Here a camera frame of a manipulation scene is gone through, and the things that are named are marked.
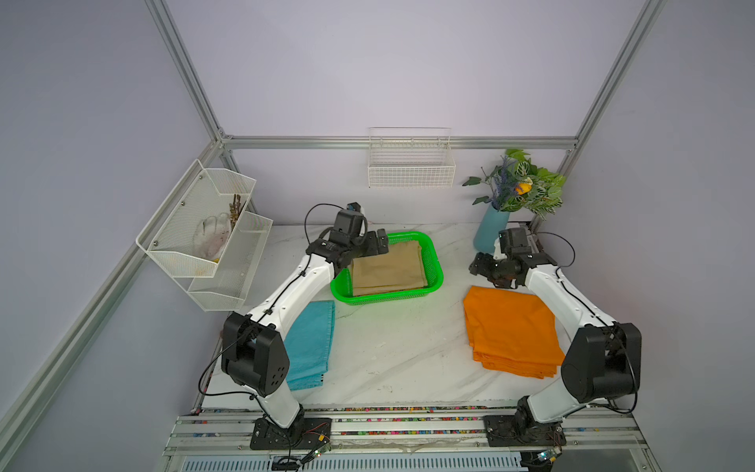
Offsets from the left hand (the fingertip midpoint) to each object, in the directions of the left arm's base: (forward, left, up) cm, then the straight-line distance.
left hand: (371, 243), depth 85 cm
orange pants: (-19, -43, -19) cm, 51 cm away
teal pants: (-23, +19, -21) cm, 36 cm away
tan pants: (+4, -10, -17) cm, 20 cm away
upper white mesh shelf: (-3, +49, +8) cm, 49 cm away
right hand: (-4, -33, -9) cm, 35 cm away
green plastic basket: (0, +11, -23) cm, 25 cm away
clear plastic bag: (-4, +42, +8) cm, 43 cm away
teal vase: (+16, -41, -7) cm, 45 cm away
